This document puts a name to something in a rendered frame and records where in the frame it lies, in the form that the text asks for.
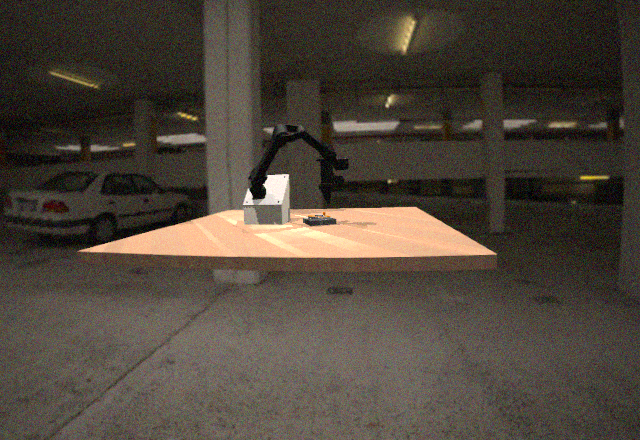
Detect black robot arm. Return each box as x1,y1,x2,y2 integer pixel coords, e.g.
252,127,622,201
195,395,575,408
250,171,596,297
248,124,349,200

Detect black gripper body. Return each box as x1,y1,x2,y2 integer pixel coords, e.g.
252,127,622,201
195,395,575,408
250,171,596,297
319,170,336,190

